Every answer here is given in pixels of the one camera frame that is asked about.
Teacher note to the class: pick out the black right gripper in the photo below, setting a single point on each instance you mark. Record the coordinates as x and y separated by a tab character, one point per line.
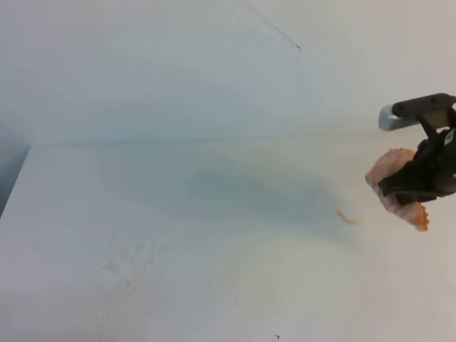
433	173

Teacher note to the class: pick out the pink white checkered rag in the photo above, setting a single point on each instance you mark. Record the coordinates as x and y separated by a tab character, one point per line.
387	180

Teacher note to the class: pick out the small coffee smear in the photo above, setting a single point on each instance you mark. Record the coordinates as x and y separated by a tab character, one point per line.
347	220

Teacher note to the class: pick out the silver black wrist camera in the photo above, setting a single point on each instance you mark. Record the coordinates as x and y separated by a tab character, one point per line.
435	109

